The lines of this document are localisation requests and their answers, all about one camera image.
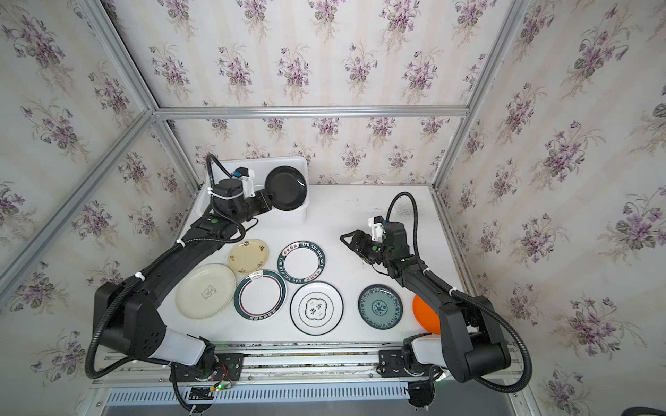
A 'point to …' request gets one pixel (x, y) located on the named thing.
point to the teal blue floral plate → (380, 306)
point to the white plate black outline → (316, 308)
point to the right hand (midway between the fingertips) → (354, 241)
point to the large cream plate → (205, 290)
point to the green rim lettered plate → (301, 262)
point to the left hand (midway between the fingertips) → (277, 193)
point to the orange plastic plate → (428, 319)
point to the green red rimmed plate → (260, 295)
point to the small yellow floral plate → (247, 256)
